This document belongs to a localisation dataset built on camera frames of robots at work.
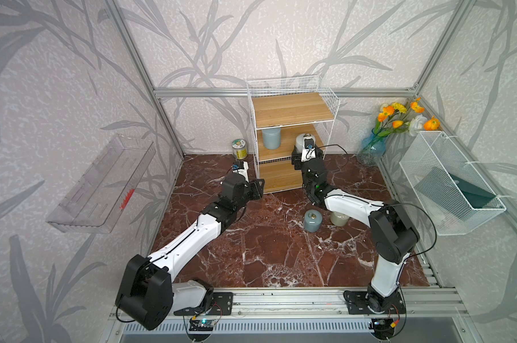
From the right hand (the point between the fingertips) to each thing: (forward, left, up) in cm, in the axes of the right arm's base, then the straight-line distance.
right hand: (304, 145), depth 86 cm
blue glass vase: (+15, -39, -18) cm, 46 cm away
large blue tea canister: (+2, +13, +3) cm, 14 cm away
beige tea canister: (-21, -15, -25) cm, 36 cm away
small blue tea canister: (-23, -3, -22) cm, 32 cm away
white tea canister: (-3, +3, +5) cm, 6 cm away
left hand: (-14, +17, -5) cm, 23 cm away
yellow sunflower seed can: (+20, +31, -22) cm, 43 cm away
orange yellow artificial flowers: (+22, -46, -3) cm, 51 cm away
